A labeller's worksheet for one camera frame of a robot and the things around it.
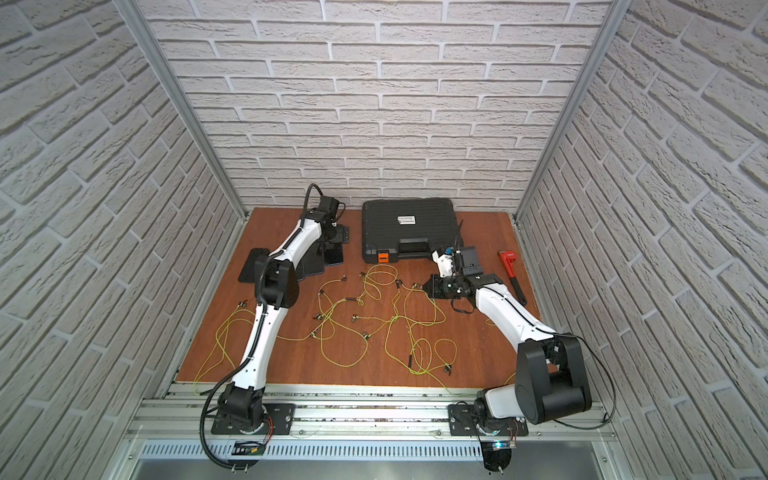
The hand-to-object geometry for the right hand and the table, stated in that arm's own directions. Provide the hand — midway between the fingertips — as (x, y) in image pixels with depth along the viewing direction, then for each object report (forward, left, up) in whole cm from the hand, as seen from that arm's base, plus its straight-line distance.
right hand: (429, 287), depth 87 cm
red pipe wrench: (+15, -32, -9) cm, 37 cm away
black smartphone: (-3, +44, +20) cm, 48 cm away
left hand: (+31, +29, -8) cm, 43 cm away
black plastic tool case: (+27, +7, -3) cm, 28 cm away
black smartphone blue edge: (+24, +27, -2) cm, 37 cm away
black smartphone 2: (+23, +32, -10) cm, 41 cm away
